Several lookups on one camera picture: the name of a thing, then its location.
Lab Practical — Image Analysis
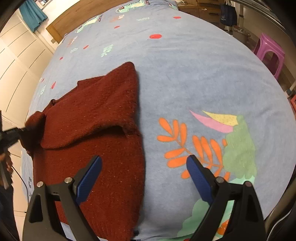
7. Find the dark red knitted sweater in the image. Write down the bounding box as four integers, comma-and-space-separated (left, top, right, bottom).
22, 62, 144, 240

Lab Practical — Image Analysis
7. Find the white wardrobe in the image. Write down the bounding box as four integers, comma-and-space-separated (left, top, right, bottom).
1, 11, 53, 126

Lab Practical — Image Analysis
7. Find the teal curtain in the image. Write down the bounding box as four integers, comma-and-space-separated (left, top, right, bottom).
19, 0, 48, 33

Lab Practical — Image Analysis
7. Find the light blue patterned bedsheet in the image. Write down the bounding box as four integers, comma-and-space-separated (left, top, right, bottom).
29, 1, 295, 240

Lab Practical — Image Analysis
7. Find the wooden bed headboard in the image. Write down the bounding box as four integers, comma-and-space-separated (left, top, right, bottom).
46, 0, 128, 43

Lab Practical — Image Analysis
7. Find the purple plastic stool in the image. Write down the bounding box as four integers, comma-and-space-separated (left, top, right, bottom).
253, 33, 285, 80

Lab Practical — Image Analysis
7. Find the dark blue hanging bag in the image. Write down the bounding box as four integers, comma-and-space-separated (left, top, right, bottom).
220, 4, 237, 27

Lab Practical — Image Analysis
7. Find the wooden bedside drawer cabinet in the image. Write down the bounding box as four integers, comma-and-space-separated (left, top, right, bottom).
178, 0, 225, 24

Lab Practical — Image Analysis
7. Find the black cable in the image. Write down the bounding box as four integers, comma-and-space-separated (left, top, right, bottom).
10, 165, 31, 204

